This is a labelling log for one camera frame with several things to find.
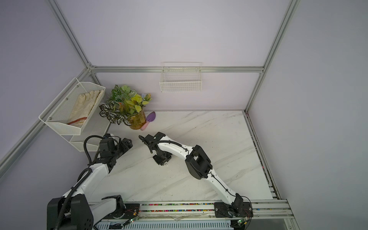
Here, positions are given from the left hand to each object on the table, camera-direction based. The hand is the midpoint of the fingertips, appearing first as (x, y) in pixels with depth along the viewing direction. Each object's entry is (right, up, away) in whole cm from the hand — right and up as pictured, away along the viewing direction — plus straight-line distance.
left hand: (127, 145), depth 88 cm
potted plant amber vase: (-5, +25, +10) cm, 28 cm away
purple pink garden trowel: (+7, +18, +28) cm, 34 cm away
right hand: (+24, -12, +2) cm, 27 cm away
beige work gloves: (-21, +25, -7) cm, 33 cm away
